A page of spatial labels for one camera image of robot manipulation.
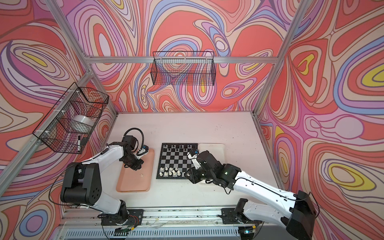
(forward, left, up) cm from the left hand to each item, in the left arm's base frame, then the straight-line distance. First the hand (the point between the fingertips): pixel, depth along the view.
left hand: (140, 165), depth 90 cm
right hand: (-12, -30, +12) cm, 35 cm away
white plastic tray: (+14, -50, -6) cm, 52 cm away
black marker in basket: (0, +23, +24) cm, 33 cm away
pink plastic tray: (-9, +5, -2) cm, 10 cm away
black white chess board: (+1, -21, +1) cm, 21 cm away
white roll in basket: (+7, +21, +31) cm, 38 cm away
